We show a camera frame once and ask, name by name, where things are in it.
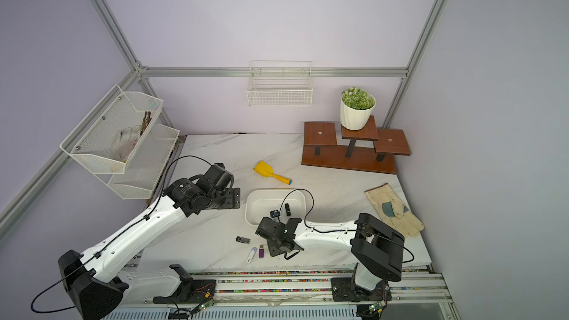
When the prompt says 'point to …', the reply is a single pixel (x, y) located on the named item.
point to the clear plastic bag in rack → (124, 141)
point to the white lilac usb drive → (252, 254)
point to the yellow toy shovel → (266, 170)
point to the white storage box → (260, 202)
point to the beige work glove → (392, 210)
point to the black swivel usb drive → (242, 239)
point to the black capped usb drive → (287, 209)
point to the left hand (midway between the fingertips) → (226, 201)
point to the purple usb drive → (261, 251)
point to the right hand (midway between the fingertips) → (279, 247)
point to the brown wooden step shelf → (367, 150)
